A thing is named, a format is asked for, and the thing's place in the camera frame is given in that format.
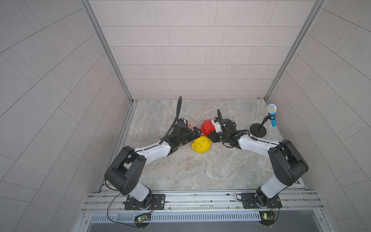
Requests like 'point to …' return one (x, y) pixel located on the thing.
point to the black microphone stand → (259, 130)
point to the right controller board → (267, 218)
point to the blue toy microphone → (272, 109)
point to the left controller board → (142, 220)
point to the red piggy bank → (207, 127)
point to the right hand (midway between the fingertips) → (208, 135)
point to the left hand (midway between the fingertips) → (199, 132)
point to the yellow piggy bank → (202, 144)
